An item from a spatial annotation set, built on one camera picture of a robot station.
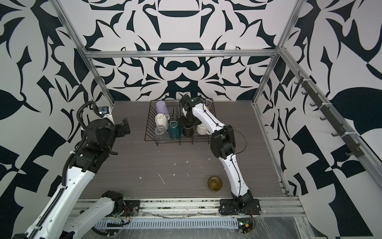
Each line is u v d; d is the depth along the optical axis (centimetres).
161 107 99
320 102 60
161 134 91
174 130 92
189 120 83
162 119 94
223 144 61
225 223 71
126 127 65
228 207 74
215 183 81
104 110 58
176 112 108
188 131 96
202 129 96
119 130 63
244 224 71
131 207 74
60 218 40
